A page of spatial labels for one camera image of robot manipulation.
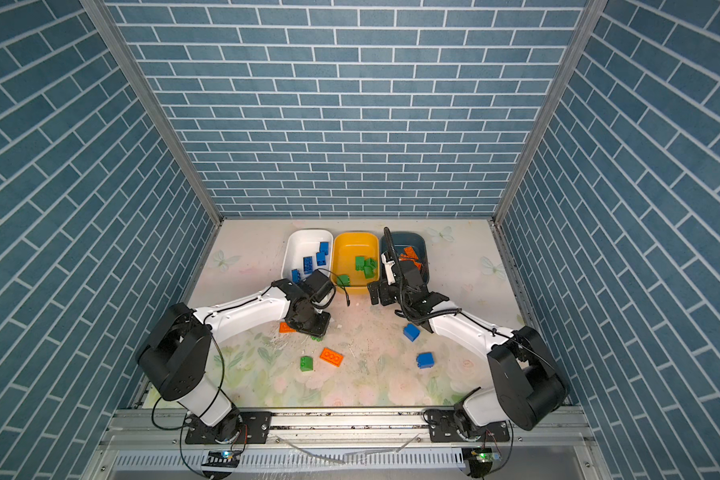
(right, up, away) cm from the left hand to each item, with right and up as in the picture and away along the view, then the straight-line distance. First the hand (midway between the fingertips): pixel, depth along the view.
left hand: (324, 330), depth 87 cm
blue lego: (+30, -8, -3) cm, 31 cm away
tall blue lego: (-9, +18, +18) cm, 27 cm away
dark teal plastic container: (+26, +28, +29) cm, 48 cm away
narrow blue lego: (-12, +14, +13) cm, 22 cm away
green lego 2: (+13, +19, +17) cm, 29 cm away
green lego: (-2, -2, -1) cm, 3 cm away
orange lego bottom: (+2, -7, -2) cm, 8 cm away
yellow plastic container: (+4, +24, +23) cm, 34 cm away
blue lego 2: (+26, -1, +2) cm, 26 cm away
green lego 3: (+13, +16, +15) cm, 25 cm away
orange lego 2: (+28, +22, +21) cm, 41 cm away
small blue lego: (-3, +24, +20) cm, 32 cm away
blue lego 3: (-4, +21, +18) cm, 28 cm away
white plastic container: (-10, +23, +22) cm, 33 cm away
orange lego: (-8, +4, -11) cm, 15 cm away
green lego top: (+9, +19, +18) cm, 28 cm away
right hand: (+17, +16, +1) cm, 23 cm away
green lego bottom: (-4, -8, -5) cm, 10 cm away
